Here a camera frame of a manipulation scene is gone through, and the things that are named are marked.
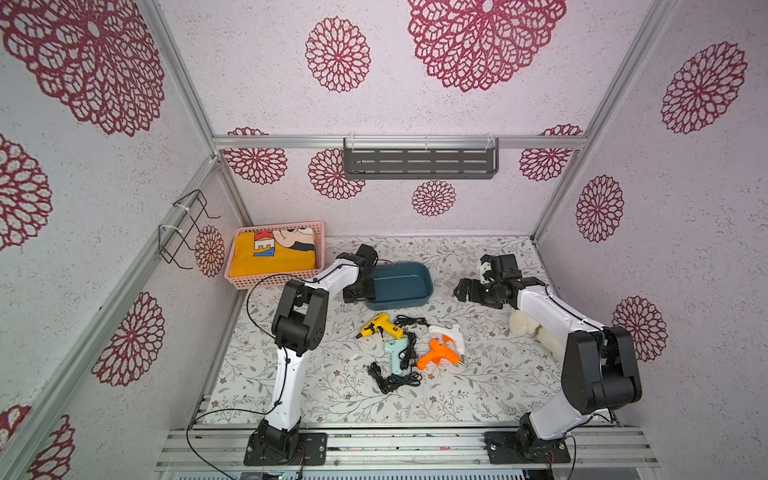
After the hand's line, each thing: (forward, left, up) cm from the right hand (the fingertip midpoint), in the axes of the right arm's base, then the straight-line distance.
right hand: (466, 289), depth 92 cm
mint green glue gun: (-16, +22, -8) cm, 28 cm away
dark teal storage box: (+9, +20, -11) cm, 25 cm away
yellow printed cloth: (+17, +66, -2) cm, 68 cm away
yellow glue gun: (-8, +26, -8) cm, 29 cm away
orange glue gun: (-16, +9, -9) cm, 21 cm away
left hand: (+2, +33, -9) cm, 34 cm away
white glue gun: (-10, +5, -8) cm, 14 cm away
